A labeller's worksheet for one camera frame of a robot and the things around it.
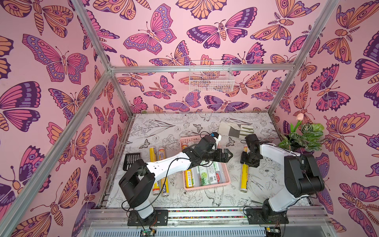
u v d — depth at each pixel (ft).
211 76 3.13
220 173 2.76
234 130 3.59
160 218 2.45
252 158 2.55
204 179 2.69
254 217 2.39
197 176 2.74
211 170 2.80
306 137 2.43
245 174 2.78
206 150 2.10
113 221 2.40
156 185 2.67
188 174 2.80
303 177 1.51
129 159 3.09
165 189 2.61
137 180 1.55
